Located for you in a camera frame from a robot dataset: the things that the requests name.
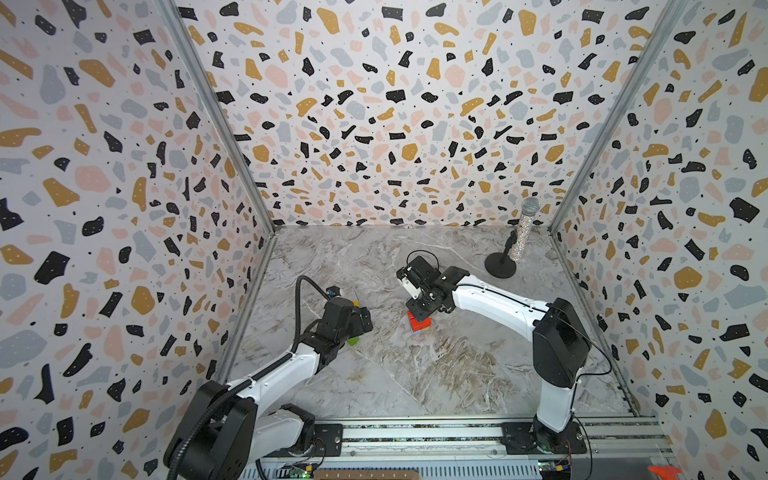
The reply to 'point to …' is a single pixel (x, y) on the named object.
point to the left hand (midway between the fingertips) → (358, 312)
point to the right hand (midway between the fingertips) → (412, 301)
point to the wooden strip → (393, 474)
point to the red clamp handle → (665, 472)
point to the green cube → (353, 341)
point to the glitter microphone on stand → (503, 264)
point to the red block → (418, 326)
